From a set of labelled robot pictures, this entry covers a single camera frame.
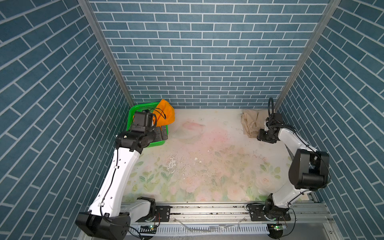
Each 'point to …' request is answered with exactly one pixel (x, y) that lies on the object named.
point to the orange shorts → (165, 113)
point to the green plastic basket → (150, 106)
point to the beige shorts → (253, 120)
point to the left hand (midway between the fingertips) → (158, 132)
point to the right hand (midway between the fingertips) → (260, 135)
